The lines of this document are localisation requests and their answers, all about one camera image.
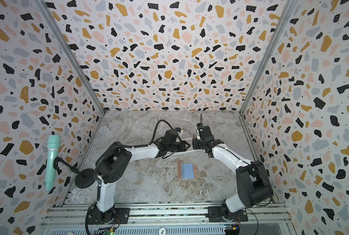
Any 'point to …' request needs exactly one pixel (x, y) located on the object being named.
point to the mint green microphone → (54, 142)
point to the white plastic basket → (189, 151)
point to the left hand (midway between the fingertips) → (193, 146)
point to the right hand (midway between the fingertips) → (198, 140)
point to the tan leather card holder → (186, 171)
